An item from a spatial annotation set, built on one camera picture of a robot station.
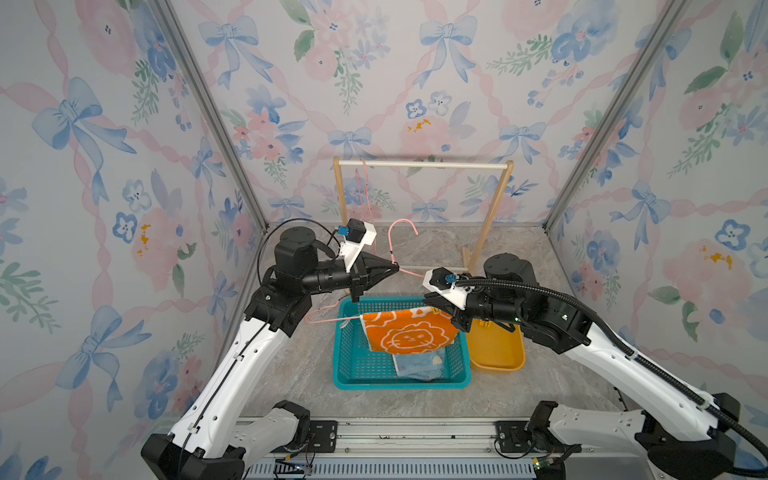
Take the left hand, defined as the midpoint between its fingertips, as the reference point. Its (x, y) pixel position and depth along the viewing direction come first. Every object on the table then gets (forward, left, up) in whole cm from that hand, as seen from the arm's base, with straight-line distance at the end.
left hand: (395, 267), depth 59 cm
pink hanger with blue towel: (+55, +12, -25) cm, 61 cm away
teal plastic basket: (-6, +11, -39) cm, 41 cm away
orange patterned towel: (-4, -3, -20) cm, 21 cm away
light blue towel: (-7, -9, -35) cm, 37 cm away
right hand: (-1, -8, -7) cm, 10 cm away
